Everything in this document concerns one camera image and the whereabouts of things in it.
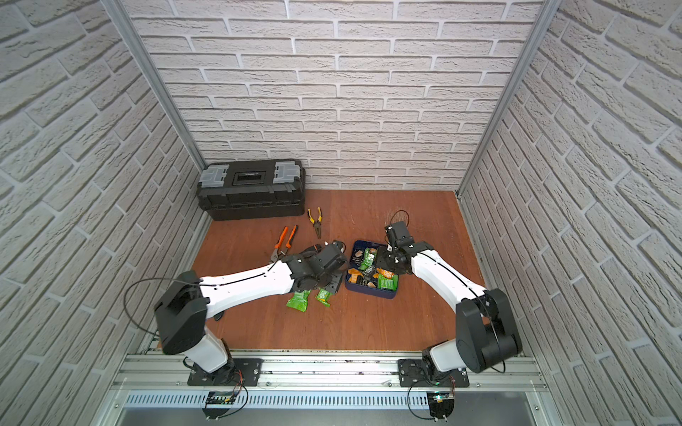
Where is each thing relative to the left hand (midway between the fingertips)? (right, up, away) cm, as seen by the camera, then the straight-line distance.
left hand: (340, 275), depth 83 cm
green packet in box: (+15, -4, +4) cm, 16 cm away
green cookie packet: (-14, -9, +4) cm, 17 cm away
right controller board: (+28, -32, -13) cm, 45 cm away
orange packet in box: (+4, -2, +8) cm, 10 cm away
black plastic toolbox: (-34, +29, +14) cm, 47 cm away
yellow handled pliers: (-10, +16, +23) cm, 30 cm away
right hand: (+15, +4, +5) cm, 16 cm away
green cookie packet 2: (-6, -8, +4) cm, 10 cm away
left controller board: (-34, -32, -11) cm, 48 cm away
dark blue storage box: (+8, +4, +12) cm, 14 cm away
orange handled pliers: (-24, +5, +14) cm, 29 cm away
